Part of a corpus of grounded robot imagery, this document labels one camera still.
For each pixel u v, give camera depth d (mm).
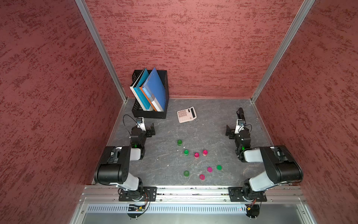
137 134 711
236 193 744
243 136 720
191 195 756
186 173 816
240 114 1076
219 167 843
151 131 851
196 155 871
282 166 471
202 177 798
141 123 794
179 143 929
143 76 942
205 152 882
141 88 867
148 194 758
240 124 791
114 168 502
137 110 1093
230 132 845
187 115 1067
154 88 937
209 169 835
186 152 891
